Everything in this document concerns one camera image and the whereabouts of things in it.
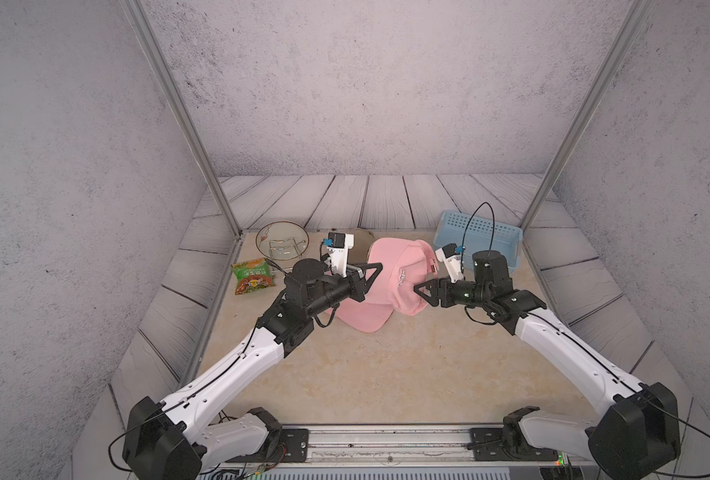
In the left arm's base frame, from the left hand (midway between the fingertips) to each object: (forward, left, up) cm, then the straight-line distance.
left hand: (385, 269), depth 66 cm
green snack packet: (+21, +42, -29) cm, 55 cm away
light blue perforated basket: (+41, -40, -32) cm, 66 cm away
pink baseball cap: (+4, -5, -4) cm, 8 cm away
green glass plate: (+32, +31, -18) cm, 48 cm away
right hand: (+3, -10, -11) cm, 16 cm away
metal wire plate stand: (+28, +30, -21) cm, 46 cm away
